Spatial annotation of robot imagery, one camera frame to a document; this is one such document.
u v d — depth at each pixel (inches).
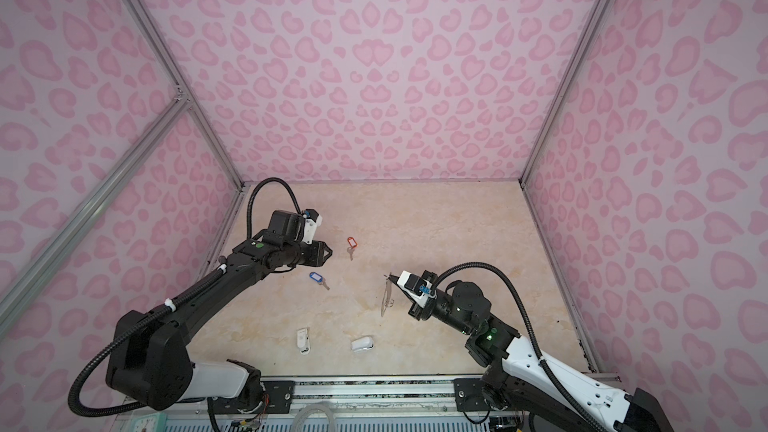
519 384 23.8
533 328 20.7
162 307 17.6
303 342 30.8
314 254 30.2
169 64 33.3
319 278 37.2
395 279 26.6
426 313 23.6
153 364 16.0
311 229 30.5
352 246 40.0
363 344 31.7
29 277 20.8
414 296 22.8
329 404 29.0
